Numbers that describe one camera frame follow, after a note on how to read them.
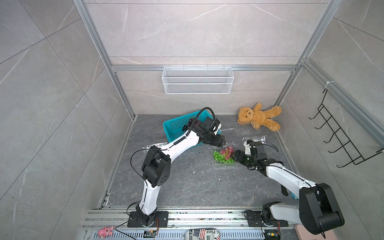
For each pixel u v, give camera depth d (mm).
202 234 672
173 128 1072
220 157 903
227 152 897
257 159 682
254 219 728
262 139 926
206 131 683
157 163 533
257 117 1102
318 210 412
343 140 655
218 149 903
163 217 732
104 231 685
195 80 1007
